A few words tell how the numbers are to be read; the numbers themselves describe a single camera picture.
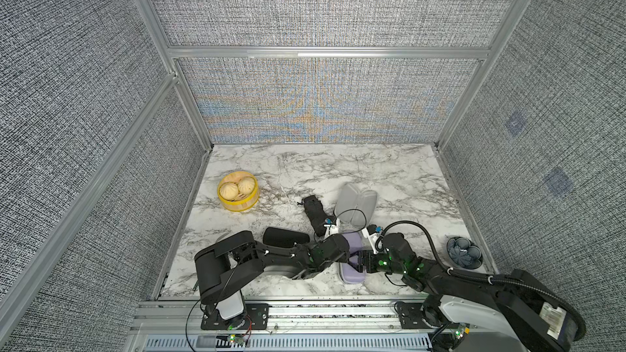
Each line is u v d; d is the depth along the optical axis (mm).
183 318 733
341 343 702
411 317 732
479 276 498
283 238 883
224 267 457
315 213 915
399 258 658
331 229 766
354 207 977
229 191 957
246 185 974
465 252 841
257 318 731
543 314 432
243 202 952
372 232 779
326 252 648
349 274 776
